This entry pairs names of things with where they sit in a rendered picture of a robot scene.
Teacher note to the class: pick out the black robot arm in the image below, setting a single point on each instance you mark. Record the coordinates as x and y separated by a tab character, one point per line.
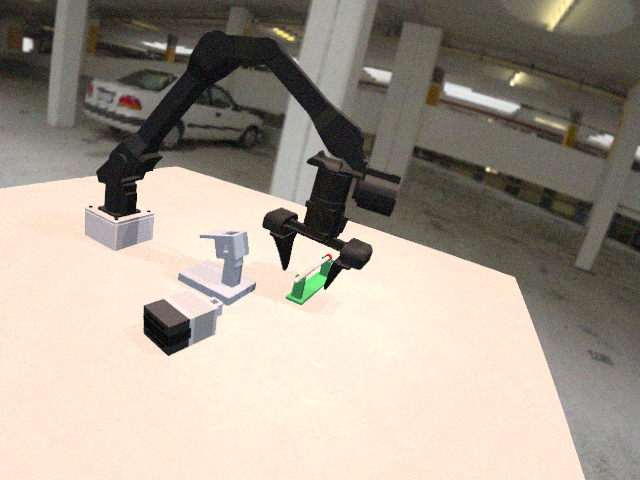
215	56

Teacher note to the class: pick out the white pin with red cap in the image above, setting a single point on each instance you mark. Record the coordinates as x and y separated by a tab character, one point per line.
327	257

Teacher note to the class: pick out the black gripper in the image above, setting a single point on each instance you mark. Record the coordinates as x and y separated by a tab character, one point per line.
320	224

